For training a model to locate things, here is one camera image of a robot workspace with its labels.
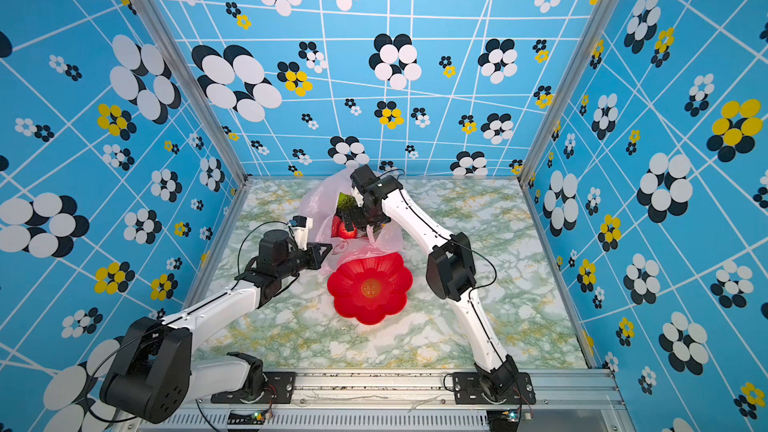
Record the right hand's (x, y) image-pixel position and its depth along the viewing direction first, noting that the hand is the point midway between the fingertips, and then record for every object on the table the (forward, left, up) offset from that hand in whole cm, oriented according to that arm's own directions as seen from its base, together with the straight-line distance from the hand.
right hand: (362, 225), depth 94 cm
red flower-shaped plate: (-17, -2, -10) cm, 20 cm away
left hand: (-10, +7, +3) cm, 13 cm away
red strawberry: (+1, +8, -4) cm, 9 cm away
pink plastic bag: (+7, +15, +5) cm, 17 cm away
